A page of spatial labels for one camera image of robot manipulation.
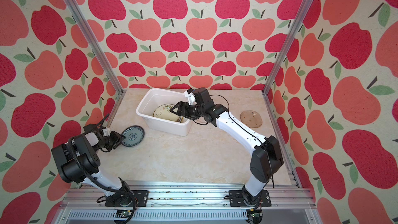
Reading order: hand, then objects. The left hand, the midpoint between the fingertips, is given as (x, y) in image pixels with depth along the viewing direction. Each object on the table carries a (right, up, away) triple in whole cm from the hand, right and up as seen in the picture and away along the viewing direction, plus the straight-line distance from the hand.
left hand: (125, 138), depth 94 cm
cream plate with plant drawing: (+22, +16, +11) cm, 29 cm away
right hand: (+35, +18, -18) cm, 43 cm away
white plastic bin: (+17, +26, +10) cm, 33 cm away
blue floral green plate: (+5, +2, +2) cm, 6 cm away
